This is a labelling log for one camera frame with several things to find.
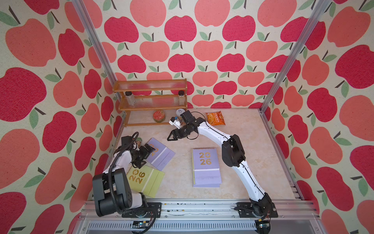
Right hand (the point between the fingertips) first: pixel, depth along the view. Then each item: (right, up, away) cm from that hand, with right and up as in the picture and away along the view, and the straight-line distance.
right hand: (171, 140), depth 93 cm
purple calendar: (+22, -16, -11) cm, 29 cm away
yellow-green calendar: (+14, -15, -8) cm, 22 cm away
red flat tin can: (-11, +17, +18) cm, 27 cm away
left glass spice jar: (-29, +29, +5) cm, 41 cm away
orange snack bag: (+33, +15, +17) cm, 40 cm away
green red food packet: (-24, -1, +8) cm, 25 cm away
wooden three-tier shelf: (-21, +34, +21) cm, 45 cm away
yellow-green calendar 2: (-13, -22, -9) cm, 27 cm away
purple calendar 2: (-6, -11, 0) cm, 13 cm away
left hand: (-12, -9, -5) cm, 15 cm away
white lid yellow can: (+5, +21, +18) cm, 28 cm away
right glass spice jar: (+7, +29, +5) cm, 30 cm away
